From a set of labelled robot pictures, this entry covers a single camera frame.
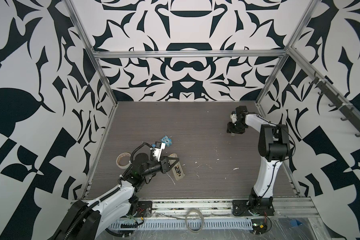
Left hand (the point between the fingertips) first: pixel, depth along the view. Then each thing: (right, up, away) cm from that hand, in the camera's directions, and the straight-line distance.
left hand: (179, 157), depth 75 cm
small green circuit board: (+37, -31, -4) cm, 49 cm away
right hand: (+36, +12, +27) cm, 47 cm away
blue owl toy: (-8, +5, +22) cm, 24 cm away
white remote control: (-1, -6, 0) cm, 6 cm away
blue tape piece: (+52, -27, -7) cm, 59 cm away
